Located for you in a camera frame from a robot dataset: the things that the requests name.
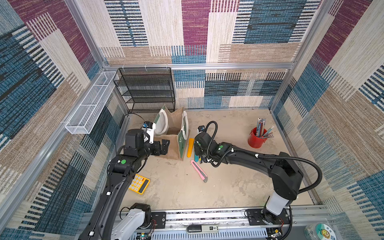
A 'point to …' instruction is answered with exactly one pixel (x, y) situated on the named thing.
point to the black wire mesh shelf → (146, 89)
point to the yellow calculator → (139, 184)
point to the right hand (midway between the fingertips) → (200, 145)
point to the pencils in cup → (260, 129)
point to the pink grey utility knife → (201, 173)
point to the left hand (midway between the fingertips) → (161, 140)
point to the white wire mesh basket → (81, 121)
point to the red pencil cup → (255, 141)
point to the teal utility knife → (196, 158)
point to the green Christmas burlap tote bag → (174, 126)
